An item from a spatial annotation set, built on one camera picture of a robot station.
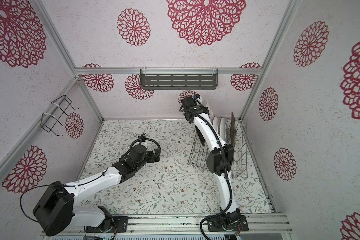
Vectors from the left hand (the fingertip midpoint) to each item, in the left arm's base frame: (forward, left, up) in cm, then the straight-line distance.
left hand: (154, 152), depth 86 cm
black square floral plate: (+12, -28, -1) cm, 31 cm away
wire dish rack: (+5, -27, -12) cm, 30 cm away
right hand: (+20, -32, +13) cm, 40 cm away
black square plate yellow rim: (+16, -50, -1) cm, 53 cm away
